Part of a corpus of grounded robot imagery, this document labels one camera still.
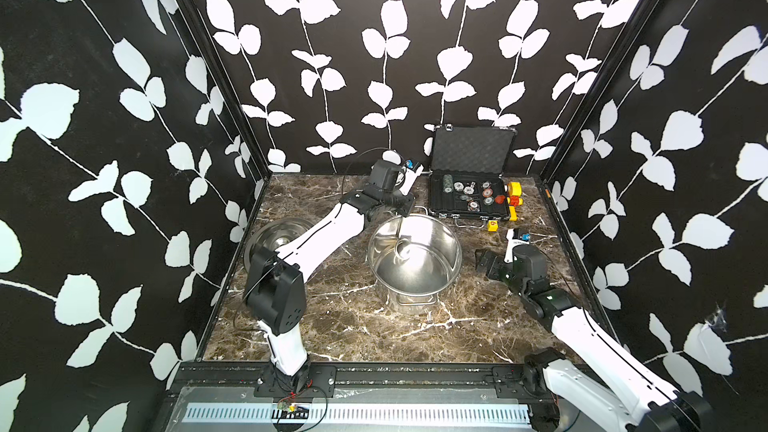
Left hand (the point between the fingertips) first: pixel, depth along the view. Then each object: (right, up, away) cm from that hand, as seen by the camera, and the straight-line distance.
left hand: (417, 188), depth 83 cm
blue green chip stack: (+14, +3, +31) cm, 34 cm away
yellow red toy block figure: (+38, 0, +25) cm, 46 cm away
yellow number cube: (+28, -13, +21) cm, 37 cm away
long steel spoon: (-4, -19, +12) cm, 23 cm away
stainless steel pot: (0, -23, +15) cm, 27 cm away
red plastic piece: (+34, -3, +28) cm, 44 cm away
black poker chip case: (+23, +11, +31) cm, 40 cm away
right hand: (+20, -17, 0) cm, 26 cm away
